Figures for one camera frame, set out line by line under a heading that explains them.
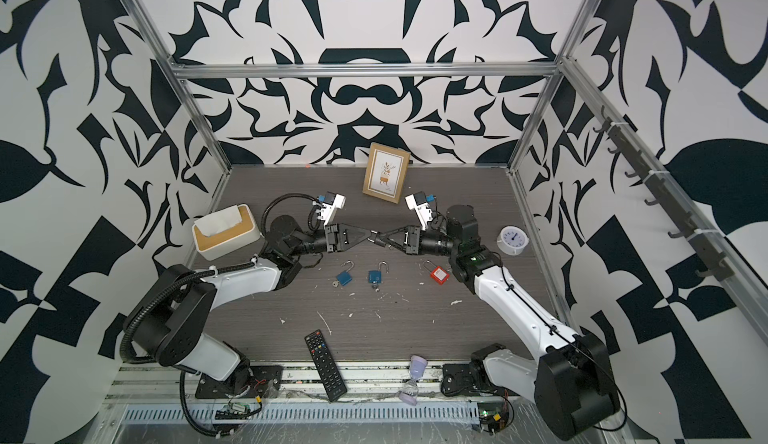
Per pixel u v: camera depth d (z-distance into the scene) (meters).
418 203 0.69
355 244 0.72
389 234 0.71
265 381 0.74
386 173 1.07
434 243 0.65
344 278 0.92
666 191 0.55
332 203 0.71
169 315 0.45
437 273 0.91
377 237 0.71
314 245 0.70
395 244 0.71
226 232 0.96
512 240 0.97
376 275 0.92
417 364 0.74
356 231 0.71
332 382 0.73
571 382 0.41
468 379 0.74
